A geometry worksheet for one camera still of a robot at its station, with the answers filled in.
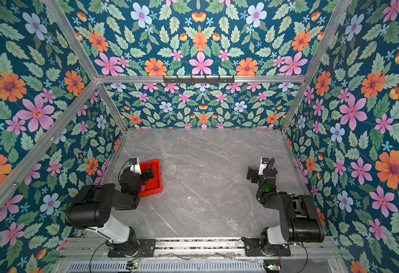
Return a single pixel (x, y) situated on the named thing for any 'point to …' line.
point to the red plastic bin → (154, 186)
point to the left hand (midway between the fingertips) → (142, 163)
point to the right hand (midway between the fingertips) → (262, 166)
